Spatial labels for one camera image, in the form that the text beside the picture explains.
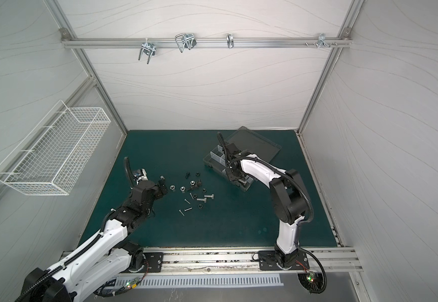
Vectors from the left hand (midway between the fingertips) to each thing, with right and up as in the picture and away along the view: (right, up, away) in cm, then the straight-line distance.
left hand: (158, 180), depth 84 cm
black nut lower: (+19, -13, +4) cm, 23 cm away
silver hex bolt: (+24, -9, +7) cm, 27 cm away
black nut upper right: (+16, +1, +16) cm, 22 cm away
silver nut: (+9, -6, +9) cm, 14 cm away
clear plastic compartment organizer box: (+44, +19, +34) cm, 59 cm away
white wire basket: (-34, +11, -15) cm, 39 cm away
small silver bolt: (+20, -10, +6) cm, 23 cm away
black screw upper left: (+10, 0, +16) cm, 19 cm away
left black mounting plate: (+2, -31, -10) cm, 32 cm away
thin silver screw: (+10, -16, +3) cm, 19 cm away
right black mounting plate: (+47, -31, -10) cm, 57 cm away
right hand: (+38, +3, +10) cm, 39 cm away
